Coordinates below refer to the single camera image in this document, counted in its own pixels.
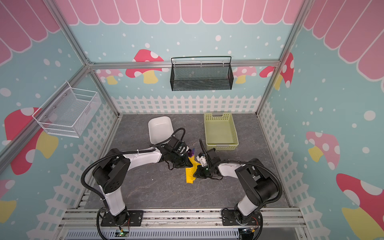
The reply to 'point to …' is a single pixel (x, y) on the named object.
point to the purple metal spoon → (189, 152)
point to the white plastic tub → (160, 129)
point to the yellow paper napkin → (189, 172)
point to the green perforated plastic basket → (220, 131)
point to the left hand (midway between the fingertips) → (191, 168)
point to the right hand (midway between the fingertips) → (193, 175)
